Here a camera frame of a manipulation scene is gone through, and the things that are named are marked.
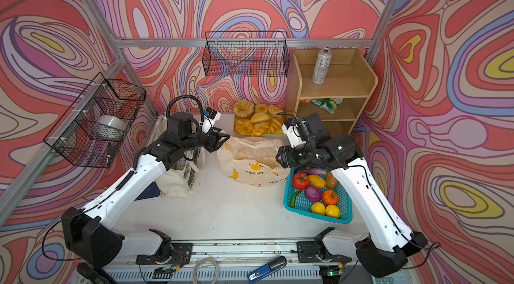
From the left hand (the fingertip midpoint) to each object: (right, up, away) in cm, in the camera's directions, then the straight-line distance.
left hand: (226, 131), depth 75 cm
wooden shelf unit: (+46, +21, +11) cm, 52 cm away
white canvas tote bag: (-21, -20, +3) cm, 29 cm away
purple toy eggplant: (+38, -18, +18) cm, 46 cm away
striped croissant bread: (+22, +4, +35) cm, 42 cm away
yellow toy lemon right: (+42, -32, +3) cm, 53 cm away
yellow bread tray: (+14, +2, +33) cm, 35 cm away
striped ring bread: (+4, +3, +36) cm, 36 cm away
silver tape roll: (-42, +4, -2) cm, 42 cm away
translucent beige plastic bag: (+10, -12, +5) cm, 16 cm away
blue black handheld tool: (+18, -45, -8) cm, 50 cm away
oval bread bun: (+12, +8, +33) cm, 36 cm away
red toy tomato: (+31, -22, +11) cm, 39 cm away
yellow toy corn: (+39, -22, +13) cm, 46 cm away
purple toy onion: (+36, -26, +8) cm, 45 cm away
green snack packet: (+48, +14, +22) cm, 55 cm away
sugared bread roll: (+4, +13, +38) cm, 40 cm away
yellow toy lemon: (+37, -31, +5) cm, 48 cm away
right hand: (+22, -10, -9) cm, 26 cm away
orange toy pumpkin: (+42, -28, +7) cm, 51 cm away
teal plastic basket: (+29, -31, +11) cm, 43 cm away
